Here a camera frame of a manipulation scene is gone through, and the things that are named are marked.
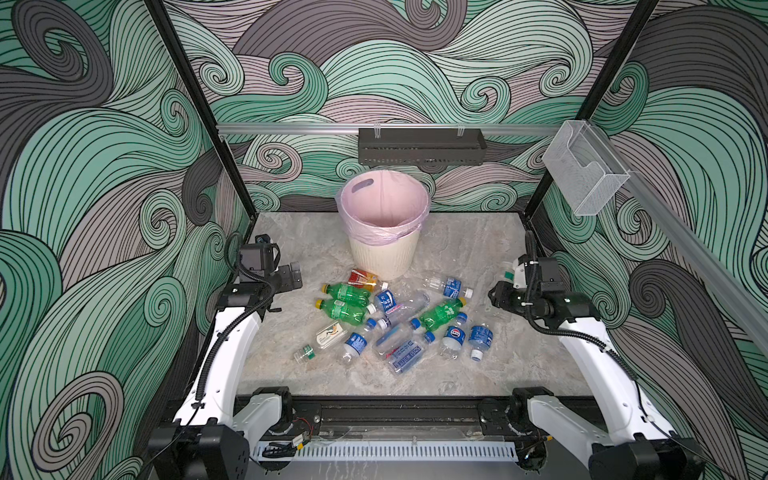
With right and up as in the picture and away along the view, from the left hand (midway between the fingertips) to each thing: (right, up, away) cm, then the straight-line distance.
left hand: (279, 270), depth 79 cm
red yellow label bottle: (+22, -5, +16) cm, 27 cm away
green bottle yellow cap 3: (+47, -15, +11) cm, 50 cm away
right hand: (+59, -7, 0) cm, 60 cm away
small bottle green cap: (+7, -23, +2) cm, 24 cm away
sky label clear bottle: (+35, -23, +1) cm, 42 cm away
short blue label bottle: (+55, -20, +3) cm, 59 cm away
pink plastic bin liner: (+28, +20, +25) cm, 43 cm away
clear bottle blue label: (+50, -7, +14) cm, 52 cm away
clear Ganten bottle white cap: (+34, -15, +11) cm, 39 cm away
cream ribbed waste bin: (+30, +1, +11) cm, 32 cm away
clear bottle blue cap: (+21, -20, +3) cm, 29 cm away
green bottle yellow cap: (+17, -8, +14) cm, 23 cm away
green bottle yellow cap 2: (+17, -14, +11) cm, 25 cm away
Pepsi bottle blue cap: (+48, -19, +3) cm, 52 cm away
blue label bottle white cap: (+29, -10, +11) cm, 33 cm away
